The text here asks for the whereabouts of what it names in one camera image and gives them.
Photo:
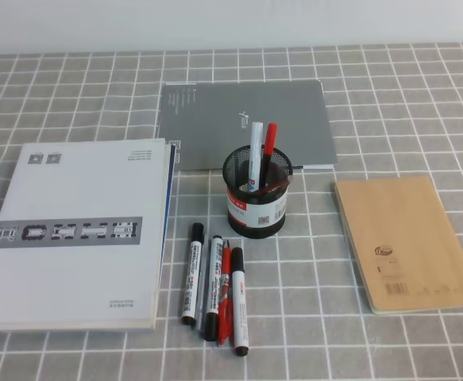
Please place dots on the grey checkered tablecloth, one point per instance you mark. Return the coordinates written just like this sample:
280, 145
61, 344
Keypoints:
394, 110

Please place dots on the black white marker middle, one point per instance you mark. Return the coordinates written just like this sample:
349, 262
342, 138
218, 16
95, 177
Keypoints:
213, 293

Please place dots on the large white book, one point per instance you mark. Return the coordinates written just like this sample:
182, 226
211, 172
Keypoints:
82, 232

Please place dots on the black white marker leftmost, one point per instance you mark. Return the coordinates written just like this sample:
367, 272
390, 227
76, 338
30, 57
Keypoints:
192, 279

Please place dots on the red gel pen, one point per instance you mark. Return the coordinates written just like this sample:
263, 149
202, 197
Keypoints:
224, 309

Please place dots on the grey hardcover book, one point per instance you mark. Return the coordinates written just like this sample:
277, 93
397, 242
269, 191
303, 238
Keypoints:
207, 121

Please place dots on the black white marker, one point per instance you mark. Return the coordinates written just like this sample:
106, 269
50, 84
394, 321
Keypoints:
192, 279
240, 323
213, 293

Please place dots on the red pen in holder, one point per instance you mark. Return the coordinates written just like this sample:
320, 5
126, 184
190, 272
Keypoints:
268, 150

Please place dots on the thin grey pen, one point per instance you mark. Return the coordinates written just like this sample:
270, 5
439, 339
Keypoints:
200, 303

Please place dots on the brown kraft notebook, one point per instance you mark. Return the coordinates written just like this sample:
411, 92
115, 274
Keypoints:
407, 252

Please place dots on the white marker in holder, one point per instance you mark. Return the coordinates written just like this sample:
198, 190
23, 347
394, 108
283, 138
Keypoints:
255, 150

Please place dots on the black white marker rightmost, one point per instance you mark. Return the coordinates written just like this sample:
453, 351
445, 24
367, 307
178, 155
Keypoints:
240, 323

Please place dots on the black mesh pen holder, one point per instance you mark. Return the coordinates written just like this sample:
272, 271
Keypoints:
259, 214

